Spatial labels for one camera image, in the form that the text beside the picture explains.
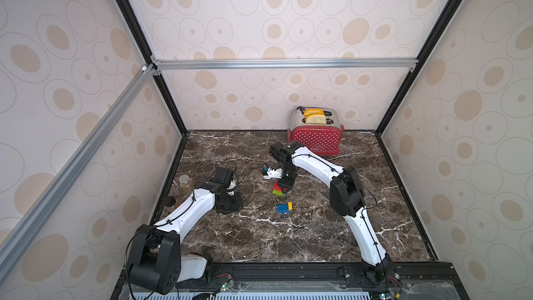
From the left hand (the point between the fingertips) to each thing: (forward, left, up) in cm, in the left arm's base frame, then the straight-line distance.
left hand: (244, 205), depth 84 cm
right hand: (+9, -16, -4) cm, 19 cm away
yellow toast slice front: (+39, -32, +12) cm, 52 cm away
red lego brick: (+9, -13, -1) cm, 16 cm away
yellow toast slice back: (+42, -31, +14) cm, 54 cm away
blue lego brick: (+1, -16, -5) cm, 17 cm away
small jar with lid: (+8, +25, +3) cm, 27 cm away
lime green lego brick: (+8, -14, -5) cm, 17 cm away
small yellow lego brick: (+1, -19, -4) cm, 19 cm away
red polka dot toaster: (+34, -33, +10) cm, 49 cm away
